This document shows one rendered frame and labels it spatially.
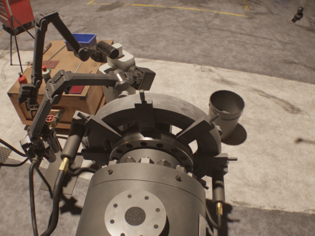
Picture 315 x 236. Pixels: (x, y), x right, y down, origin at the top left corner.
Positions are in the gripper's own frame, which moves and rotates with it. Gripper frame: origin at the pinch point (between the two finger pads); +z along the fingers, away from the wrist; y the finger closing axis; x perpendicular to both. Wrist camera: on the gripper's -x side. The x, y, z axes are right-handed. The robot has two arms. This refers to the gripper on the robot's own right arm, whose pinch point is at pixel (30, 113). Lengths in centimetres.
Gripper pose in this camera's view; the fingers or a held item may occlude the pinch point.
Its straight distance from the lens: 175.2
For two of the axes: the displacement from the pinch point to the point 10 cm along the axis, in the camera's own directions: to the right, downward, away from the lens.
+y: 6.9, 5.1, -5.1
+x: 6.3, -0.7, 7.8
